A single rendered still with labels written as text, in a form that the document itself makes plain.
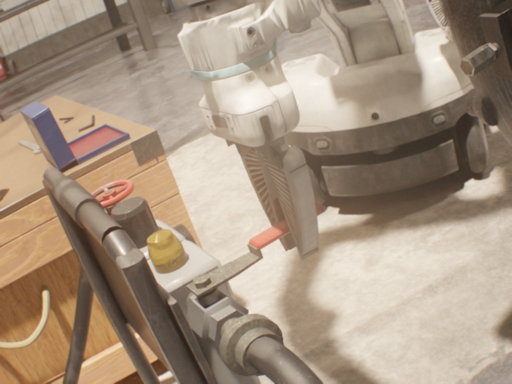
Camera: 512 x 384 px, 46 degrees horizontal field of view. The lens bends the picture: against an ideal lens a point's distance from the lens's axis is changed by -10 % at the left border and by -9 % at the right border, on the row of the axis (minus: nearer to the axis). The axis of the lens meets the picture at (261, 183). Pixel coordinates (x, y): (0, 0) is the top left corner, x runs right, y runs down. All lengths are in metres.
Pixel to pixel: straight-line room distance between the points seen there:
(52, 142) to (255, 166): 0.59
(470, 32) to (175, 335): 0.49
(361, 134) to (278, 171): 0.95
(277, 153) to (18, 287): 0.74
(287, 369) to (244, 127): 0.20
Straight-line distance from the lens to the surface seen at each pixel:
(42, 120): 1.14
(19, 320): 1.22
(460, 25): 0.79
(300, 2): 0.59
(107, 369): 1.29
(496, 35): 0.72
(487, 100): 0.84
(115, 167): 1.16
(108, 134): 1.27
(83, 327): 1.15
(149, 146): 1.17
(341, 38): 1.92
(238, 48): 0.54
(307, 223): 0.60
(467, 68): 0.68
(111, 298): 0.92
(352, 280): 1.41
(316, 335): 1.28
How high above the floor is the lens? 0.76
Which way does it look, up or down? 22 degrees down
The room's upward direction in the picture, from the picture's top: 19 degrees counter-clockwise
